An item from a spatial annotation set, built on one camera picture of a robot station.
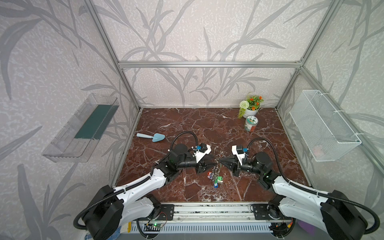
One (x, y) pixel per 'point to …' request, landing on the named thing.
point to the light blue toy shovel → (156, 137)
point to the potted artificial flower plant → (250, 106)
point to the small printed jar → (251, 121)
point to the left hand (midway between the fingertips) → (215, 158)
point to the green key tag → (220, 178)
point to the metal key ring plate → (215, 173)
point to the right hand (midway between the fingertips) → (220, 156)
